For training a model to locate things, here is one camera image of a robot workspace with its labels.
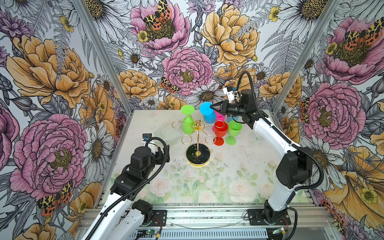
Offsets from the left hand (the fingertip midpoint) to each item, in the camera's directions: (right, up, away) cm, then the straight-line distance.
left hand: (159, 151), depth 74 cm
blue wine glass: (+25, +18, +4) cm, 31 cm away
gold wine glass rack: (+19, -6, +22) cm, 30 cm away
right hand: (+25, +20, +4) cm, 33 cm away
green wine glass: (+41, +10, +17) cm, 45 cm away
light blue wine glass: (+37, +16, -1) cm, 40 cm away
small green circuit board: (-3, -37, -3) cm, 37 cm away
